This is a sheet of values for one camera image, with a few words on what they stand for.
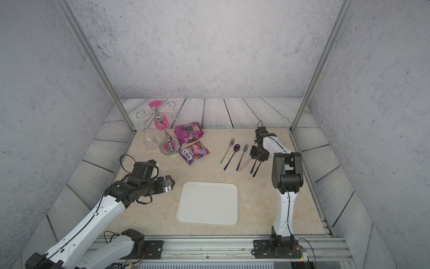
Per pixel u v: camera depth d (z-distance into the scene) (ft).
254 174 3.23
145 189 2.07
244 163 3.36
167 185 2.30
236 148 3.61
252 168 3.32
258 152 2.91
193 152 3.44
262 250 2.37
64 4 2.28
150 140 3.07
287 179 1.86
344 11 2.34
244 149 3.64
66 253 1.30
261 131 2.84
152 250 2.38
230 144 3.67
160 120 3.00
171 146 3.65
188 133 3.65
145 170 1.98
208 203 2.85
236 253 2.38
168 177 2.38
